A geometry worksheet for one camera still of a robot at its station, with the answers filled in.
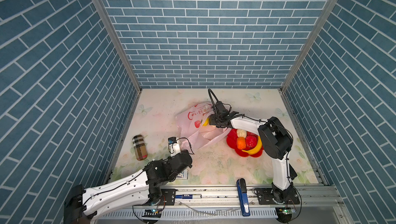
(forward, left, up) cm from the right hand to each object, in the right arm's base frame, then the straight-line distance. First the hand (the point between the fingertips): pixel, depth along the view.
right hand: (213, 119), depth 99 cm
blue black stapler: (-39, -16, -1) cm, 42 cm away
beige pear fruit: (-10, -17, +3) cm, 20 cm away
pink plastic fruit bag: (-8, +11, +8) cm, 16 cm away
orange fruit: (-16, -17, +2) cm, 23 cm away
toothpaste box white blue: (-35, +14, -2) cm, 37 cm away
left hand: (-26, +9, +7) cm, 29 cm away
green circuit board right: (-45, -38, -5) cm, 59 cm away
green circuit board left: (-51, +26, -7) cm, 58 cm away
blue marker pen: (-44, +9, -3) cm, 45 cm away
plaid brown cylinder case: (-22, +41, 0) cm, 46 cm away
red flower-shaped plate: (-15, -12, +1) cm, 19 cm away
